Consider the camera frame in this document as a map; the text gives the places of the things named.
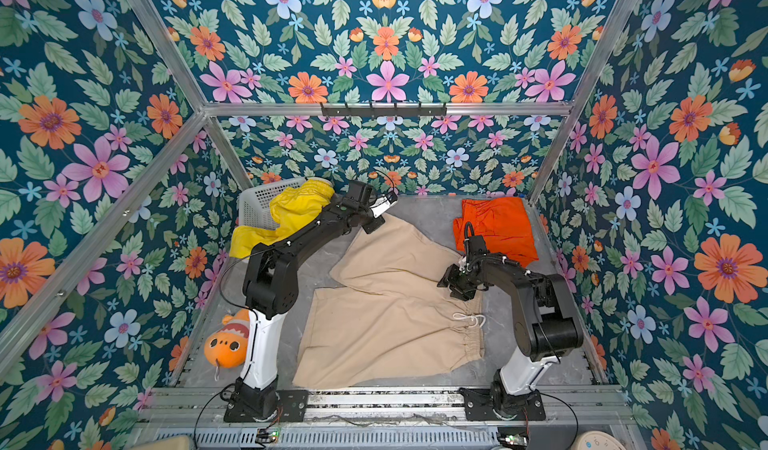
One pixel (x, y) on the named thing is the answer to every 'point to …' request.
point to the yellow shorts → (291, 204)
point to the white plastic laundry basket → (255, 204)
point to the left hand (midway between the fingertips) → (382, 204)
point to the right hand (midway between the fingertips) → (443, 285)
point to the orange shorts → (505, 224)
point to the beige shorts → (388, 313)
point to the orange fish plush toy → (227, 347)
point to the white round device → (598, 440)
